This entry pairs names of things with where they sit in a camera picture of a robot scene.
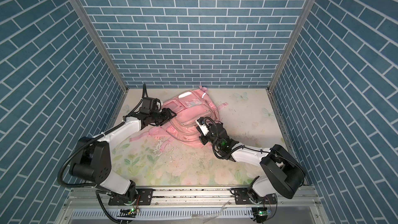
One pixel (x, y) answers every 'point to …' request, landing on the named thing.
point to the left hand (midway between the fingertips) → (174, 116)
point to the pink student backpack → (182, 130)
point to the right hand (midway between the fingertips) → (196, 125)
